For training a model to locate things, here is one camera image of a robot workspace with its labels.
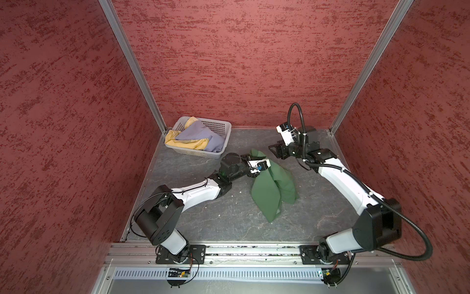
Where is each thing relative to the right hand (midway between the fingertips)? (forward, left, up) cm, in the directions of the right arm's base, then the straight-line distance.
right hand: (274, 147), depth 82 cm
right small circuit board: (-47, -19, -24) cm, 56 cm away
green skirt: (-15, +2, -10) cm, 18 cm away
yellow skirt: (+13, +39, -11) cm, 43 cm away
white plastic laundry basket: (+30, +27, -16) cm, 43 cm away
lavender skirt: (+20, +40, -8) cm, 46 cm away
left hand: (-5, +6, 0) cm, 8 cm away
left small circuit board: (-45, +43, -24) cm, 67 cm away
